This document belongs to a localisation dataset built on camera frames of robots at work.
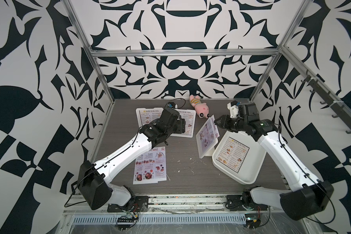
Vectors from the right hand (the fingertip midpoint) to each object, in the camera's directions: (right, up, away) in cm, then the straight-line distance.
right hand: (216, 119), depth 76 cm
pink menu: (-3, -9, +6) cm, 11 cm away
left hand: (-19, 0, +1) cm, 19 cm away
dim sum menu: (-13, +2, +13) cm, 18 cm away
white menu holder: (-44, +1, +13) cm, 46 cm away
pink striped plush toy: (-2, +7, +29) cm, 30 cm away
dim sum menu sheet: (-38, +2, +13) cm, 40 cm away
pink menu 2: (-42, -33, +6) cm, 54 cm away
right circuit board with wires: (+16, -48, -5) cm, 51 cm away
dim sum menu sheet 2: (+14, -22, +15) cm, 30 cm away
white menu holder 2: (-1, -19, +9) cm, 21 cm away
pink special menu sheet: (-34, -27, +11) cm, 44 cm away
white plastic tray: (+25, -26, +12) cm, 38 cm away
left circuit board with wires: (-45, -50, -4) cm, 68 cm away
